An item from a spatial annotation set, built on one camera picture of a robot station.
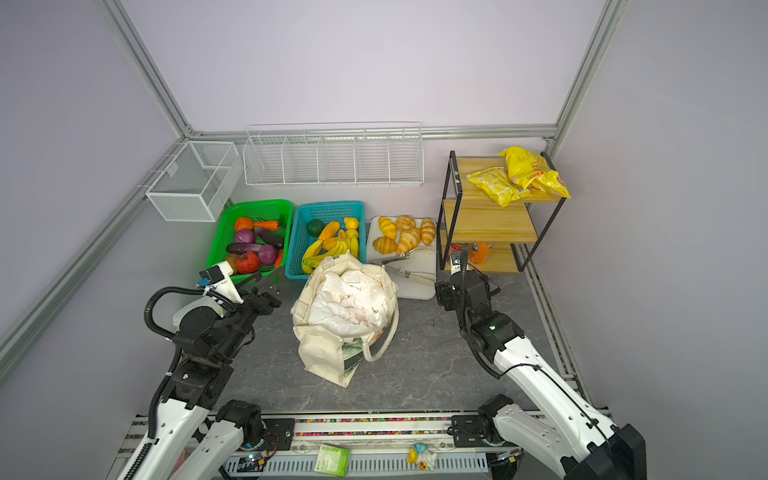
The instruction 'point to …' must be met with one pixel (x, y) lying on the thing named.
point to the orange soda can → (480, 252)
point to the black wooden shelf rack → (507, 237)
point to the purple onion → (244, 236)
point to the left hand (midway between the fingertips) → (274, 275)
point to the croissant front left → (385, 245)
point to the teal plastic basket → (299, 239)
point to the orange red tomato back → (243, 223)
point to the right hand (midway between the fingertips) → (462, 280)
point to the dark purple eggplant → (270, 237)
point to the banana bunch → (316, 252)
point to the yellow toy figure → (422, 456)
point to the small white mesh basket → (197, 183)
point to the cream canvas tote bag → (330, 356)
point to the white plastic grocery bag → (348, 303)
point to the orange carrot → (267, 224)
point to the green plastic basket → (268, 210)
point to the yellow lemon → (351, 223)
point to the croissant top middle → (405, 222)
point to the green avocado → (315, 227)
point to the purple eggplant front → (236, 248)
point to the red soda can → (455, 249)
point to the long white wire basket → (334, 155)
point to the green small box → (333, 460)
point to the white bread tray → (414, 273)
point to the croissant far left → (387, 227)
